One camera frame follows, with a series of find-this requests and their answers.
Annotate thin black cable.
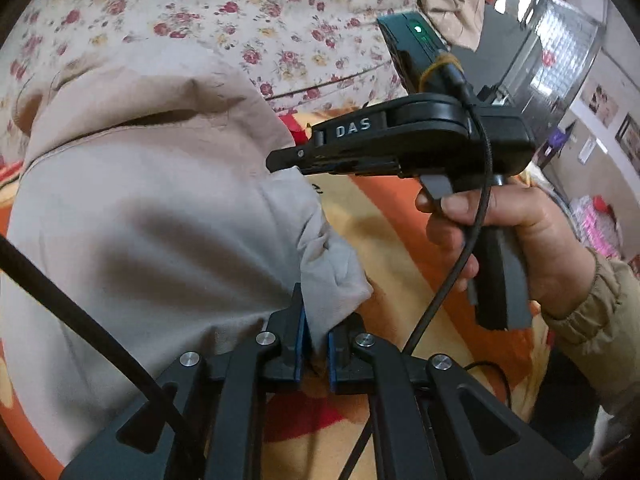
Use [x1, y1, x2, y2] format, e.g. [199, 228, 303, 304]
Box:
[402, 62, 513, 408]

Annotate floral quilt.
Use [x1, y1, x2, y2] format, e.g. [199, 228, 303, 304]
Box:
[0, 0, 436, 161]

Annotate beige jacket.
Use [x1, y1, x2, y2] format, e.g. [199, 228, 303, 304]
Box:
[0, 50, 373, 466]

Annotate glass block window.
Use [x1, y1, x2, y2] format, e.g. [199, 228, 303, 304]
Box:
[520, 0, 606, 111]

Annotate wall poster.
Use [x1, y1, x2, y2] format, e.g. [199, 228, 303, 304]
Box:
[580, 80, 621, 128]

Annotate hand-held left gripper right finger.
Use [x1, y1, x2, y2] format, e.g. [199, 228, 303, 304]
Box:
[327, 312, 586, 480]

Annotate pink cloth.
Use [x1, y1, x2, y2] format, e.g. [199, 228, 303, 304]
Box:
[570, 195, 626, 261]

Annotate dark panel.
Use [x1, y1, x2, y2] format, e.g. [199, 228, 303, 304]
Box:
[475, 2, 551, 106]

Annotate thick black cable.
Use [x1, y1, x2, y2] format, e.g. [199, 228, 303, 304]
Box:
[0, 234, 201, 476]

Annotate person's dark trousers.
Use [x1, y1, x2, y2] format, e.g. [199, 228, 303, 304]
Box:
[525, 345, 621, 466]

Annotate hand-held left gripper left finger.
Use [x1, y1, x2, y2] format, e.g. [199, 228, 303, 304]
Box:
[60, 282, 311, 480]

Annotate person's right hand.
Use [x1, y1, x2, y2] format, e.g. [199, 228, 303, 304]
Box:
[416, 185, 598, 318]

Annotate person's right forearm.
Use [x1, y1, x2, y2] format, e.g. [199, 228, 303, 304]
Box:
[542, 252, 640, 391]

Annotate framed wall picture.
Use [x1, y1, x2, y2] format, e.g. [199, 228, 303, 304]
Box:
[615, 112, 640, 161]

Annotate red orange patterned blanket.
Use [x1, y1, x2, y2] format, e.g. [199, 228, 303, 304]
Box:
[0, 105, 556, 480]

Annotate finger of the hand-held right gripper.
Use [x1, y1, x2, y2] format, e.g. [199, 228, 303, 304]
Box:
[265, 145, 401, 178]

